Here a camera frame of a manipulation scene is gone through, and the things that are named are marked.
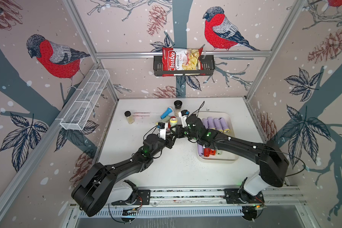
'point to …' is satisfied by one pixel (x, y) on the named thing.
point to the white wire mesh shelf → (77, 117)
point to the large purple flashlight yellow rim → (200, 150)
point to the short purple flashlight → (211, 123)
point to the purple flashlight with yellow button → (225, 128)
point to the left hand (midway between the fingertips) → (178, 131)
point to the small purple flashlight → (204, 121)
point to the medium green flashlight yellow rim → (166, 119)
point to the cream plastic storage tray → (224, 157)
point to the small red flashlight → (168, 132)
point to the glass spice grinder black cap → (177, 104)
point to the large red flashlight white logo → (213, 152)
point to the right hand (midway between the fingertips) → (171, 128)
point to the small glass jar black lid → (130, 118)
